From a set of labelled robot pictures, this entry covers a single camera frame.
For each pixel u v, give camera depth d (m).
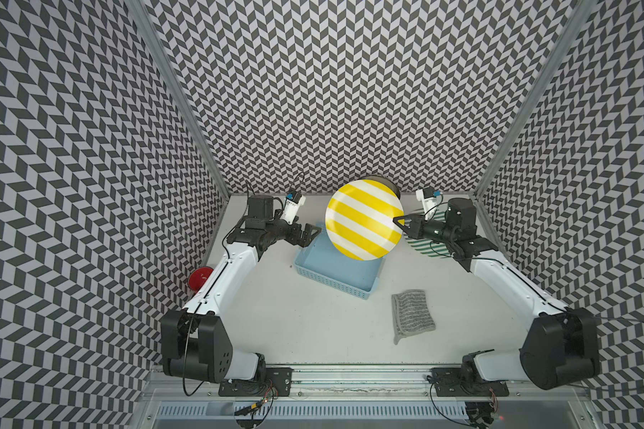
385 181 1.01
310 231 0.73
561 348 0.41
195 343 0.40
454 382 0.72
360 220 0.84
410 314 0.82
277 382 0.72
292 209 0.72
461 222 0.61
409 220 0.74
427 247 0.94
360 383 0.75
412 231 0.71
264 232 0.61
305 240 0.73
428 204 0.71
